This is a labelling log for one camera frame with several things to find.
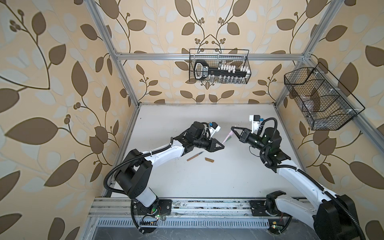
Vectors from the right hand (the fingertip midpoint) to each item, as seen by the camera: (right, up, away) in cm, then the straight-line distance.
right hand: (231, 129), depth 76 cm
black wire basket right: (+46, +11, -2) cm, 48 cm away
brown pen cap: (-10, -20, +15) cm, 27 cm away
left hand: (-5, -8, +1) cm, 9 cm away
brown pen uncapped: (-19, -18, +18) cm, 32 cm away
